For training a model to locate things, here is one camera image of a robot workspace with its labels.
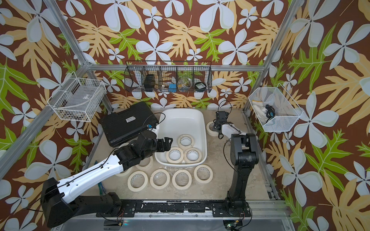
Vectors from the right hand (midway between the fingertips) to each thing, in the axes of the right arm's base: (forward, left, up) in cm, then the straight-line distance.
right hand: (219, 126), depth 104 cm
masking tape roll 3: (-22, +32, -3) cm, 39 cm away
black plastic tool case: (+1, +67, +2) cm, 67 cm away
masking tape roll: (-6, +8, +1) cm, 9 cm away
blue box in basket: (+15, +34, +24) cm, 44 cm away
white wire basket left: (-3, +85, +30) cm, 90 cm away
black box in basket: (+20, +50, +24) cm, 59 cm away
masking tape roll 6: (-38, +53, -4) cm, 65 cm away
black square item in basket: (+16, +15, +24) cm, 32 cm away
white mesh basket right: (-6, -28, +23) cm, 37 cm away
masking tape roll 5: (-30, +48, -2) cm, 57 cm away
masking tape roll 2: (-10, +25, -4) cm, 27 cm away
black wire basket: (+23, +39, +27) cm, 52 cm away
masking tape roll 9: (-33, +14, -5) cm, 36 cm away
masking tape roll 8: (-37, +27, -4) cm, 46 cm away
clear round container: (+13, +25, +27) cm, 39 cm away
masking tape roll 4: (-22, +20, -4) cm, 30 cm away
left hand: (-22, +34, +18) cm, 45 cm away
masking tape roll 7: (-36, +40, -5) cm, 54 cm away
